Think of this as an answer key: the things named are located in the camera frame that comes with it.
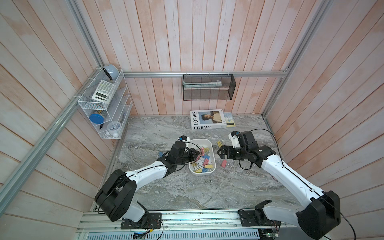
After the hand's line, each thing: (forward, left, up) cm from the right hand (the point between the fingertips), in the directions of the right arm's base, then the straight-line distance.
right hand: (223, 151), depth 82 cm
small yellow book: (+38, -12, -15) cm, 43 cm away
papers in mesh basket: (+35, +16, +20) cm, 44 cm away
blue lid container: (+8, +67, +17) cm, 70 cm away
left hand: (-1, +13, -3) cm, 13 cm away
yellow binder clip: (+16, -1, -15) cm, 22 cm away
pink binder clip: (0, -3, -15) cm, 15 cm away
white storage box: (0, +9, -14) cm, 17 cm away
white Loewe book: (+36, +6, -12) cm, 38 cm away
